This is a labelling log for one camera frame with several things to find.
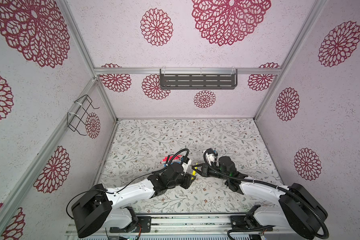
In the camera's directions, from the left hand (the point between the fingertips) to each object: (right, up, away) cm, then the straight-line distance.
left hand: (192, 179), depth 80 cm
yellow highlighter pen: (+1, +4, -2) cm, 4 cm away
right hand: (0, +7, -1) cm, 7 cm away
